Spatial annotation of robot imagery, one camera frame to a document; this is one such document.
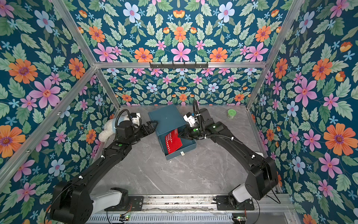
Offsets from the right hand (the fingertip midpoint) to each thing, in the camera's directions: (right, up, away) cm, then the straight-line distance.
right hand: (181, 132), depth 74 cm
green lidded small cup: (+38, +11, +34) cm, 52 cm away
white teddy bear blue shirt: (-53, 0, +24) cm, 58 cm away
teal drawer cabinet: (-8, +7, +10) cm, 15 cm away
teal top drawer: (+4, -7, +3) cm, 8 cm away
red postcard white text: (-4, -6, +1) cm, 7 cm away
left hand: (-16, +4, +6) cm, 17 cm away
